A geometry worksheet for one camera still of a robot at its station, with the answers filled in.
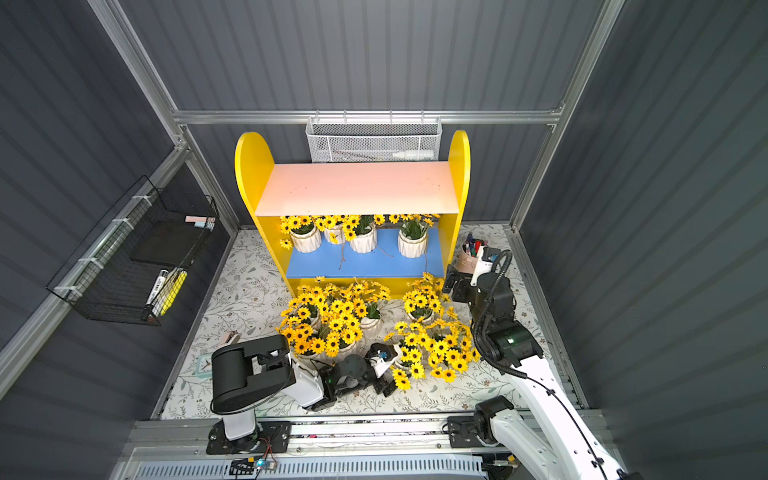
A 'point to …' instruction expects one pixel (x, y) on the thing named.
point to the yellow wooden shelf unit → (389, 224)
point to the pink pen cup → (468, 253)
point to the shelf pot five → (303, 312)
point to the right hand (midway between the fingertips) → (472, 269)
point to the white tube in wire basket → (414, 155)
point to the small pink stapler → (229, 338)
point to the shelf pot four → (412, 238)
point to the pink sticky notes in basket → (195, 219)
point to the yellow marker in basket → (175, 291)
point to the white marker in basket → (159, 284)
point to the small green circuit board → (248, 466)
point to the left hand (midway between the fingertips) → (402, 363)
